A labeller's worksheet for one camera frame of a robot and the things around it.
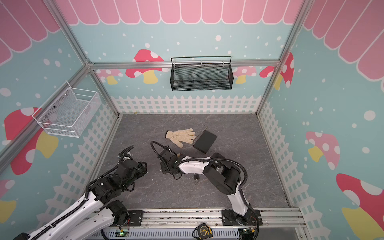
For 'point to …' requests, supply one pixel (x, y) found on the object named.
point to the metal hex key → (206, 127)
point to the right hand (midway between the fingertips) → (164, 165)
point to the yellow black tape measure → (202, 231)
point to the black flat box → (205, 141)
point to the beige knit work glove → (186, 136)
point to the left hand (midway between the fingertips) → (144, 168)
